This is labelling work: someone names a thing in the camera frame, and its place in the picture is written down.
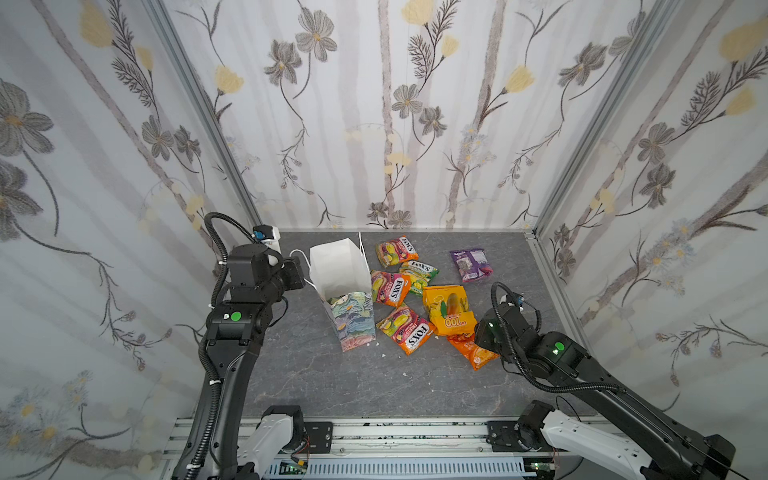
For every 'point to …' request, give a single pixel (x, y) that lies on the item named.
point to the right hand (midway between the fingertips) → (484, 330)
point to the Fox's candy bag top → (396, 251)
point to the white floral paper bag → (344, 284)
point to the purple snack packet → (472, 264)
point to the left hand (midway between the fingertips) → (300, 257)
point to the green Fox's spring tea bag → (419, 274)
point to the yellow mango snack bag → (448, 310)
